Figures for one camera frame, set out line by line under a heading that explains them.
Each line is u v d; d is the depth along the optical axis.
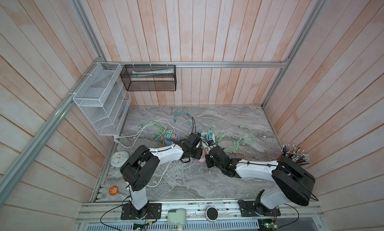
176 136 0.93
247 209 0.73
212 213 0.69
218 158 0.67
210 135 0.94
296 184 0.47
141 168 0.47
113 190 0.80
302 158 0.77
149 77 1.04
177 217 0.70
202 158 0.87
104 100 0.72
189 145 0.71
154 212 0.74
